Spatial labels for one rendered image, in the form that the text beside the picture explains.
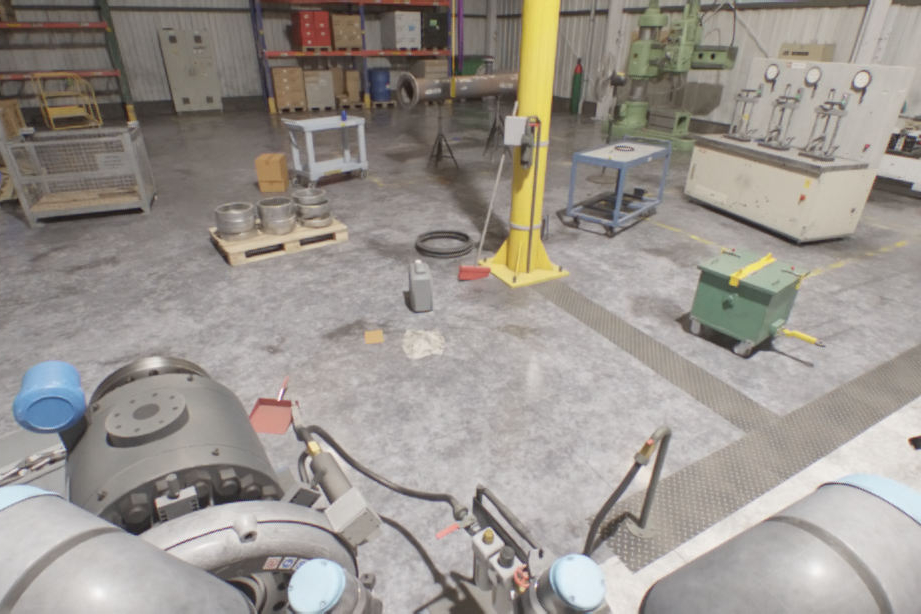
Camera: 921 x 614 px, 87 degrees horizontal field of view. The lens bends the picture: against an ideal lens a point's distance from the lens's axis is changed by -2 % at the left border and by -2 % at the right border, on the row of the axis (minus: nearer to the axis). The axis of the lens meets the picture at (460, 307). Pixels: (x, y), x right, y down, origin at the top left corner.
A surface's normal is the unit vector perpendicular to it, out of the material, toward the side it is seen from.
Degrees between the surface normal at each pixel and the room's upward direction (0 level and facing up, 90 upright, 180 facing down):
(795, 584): 31
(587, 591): 19
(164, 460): 3
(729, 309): 90
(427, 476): 0
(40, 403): 90
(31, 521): 15
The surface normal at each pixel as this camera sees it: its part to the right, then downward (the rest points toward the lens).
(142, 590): 0.61, -0.69
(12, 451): 0.72, 0.33
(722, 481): 0.01, -0.88
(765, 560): -0.49, -0.80
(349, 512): -0.31, -0.71
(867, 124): -0.95, 0.14
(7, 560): -0.09, -0.73
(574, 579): 0.15, -0.69
